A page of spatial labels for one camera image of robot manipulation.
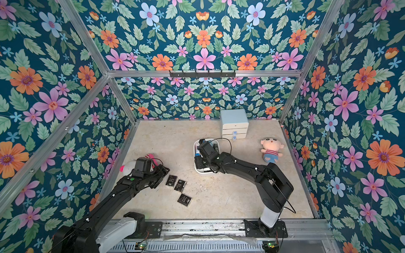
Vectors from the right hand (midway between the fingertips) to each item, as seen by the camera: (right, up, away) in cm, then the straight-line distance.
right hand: (199, 159), depth 87 cm
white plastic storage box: (+1, -2, -11) cm, 11 cm away
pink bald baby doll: (+44, +7, +9) cm, 46 cm away
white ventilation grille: (+25, -37, -17) cm, 47 cm away
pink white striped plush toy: (-40, -4, 0) cm, 40 cm away
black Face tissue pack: (-16, -12, +1) cm, 20 cm away
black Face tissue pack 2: (-10, -14, -1) cm, 18 cm away
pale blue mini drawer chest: (+22, +21, +11) cm, 32 cm away
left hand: (-16, -6, -3) cm, 17 cm away
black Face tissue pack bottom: (-7, -20, -7) cm, 22 cm away
